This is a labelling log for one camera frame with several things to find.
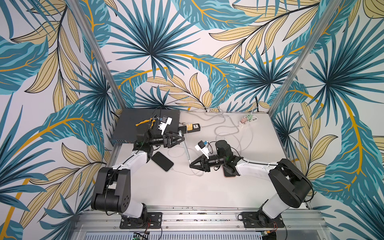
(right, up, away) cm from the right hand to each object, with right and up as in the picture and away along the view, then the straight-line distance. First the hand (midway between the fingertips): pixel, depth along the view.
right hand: (184, 176), depth 74 cm
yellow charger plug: (+2, +24, +30) cm, 39 cm away
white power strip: (+51, +31, +40) cm, 72 cm away
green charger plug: (+46, +32, +36) cm, 66 cm away
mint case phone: (-14, +3, +20) cm, 25 cm away
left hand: (-1, +18, +1) cm, 19 cm away
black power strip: (+6, +24, +34) cm, 42 cm away
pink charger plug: (+41, +29, +34) cm, 61 cm away
